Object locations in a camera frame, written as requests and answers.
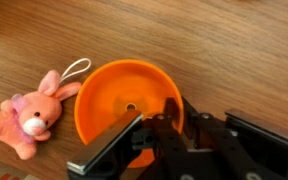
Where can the pink bunny plush toy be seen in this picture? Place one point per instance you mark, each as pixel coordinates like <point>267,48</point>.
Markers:
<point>30,116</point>

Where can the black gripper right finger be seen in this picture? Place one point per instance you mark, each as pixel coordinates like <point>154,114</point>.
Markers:
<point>267,140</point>

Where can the orange toy pan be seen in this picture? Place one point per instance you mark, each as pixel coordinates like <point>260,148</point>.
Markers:
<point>117,90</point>

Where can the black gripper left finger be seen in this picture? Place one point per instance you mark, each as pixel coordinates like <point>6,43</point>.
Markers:
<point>107,143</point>

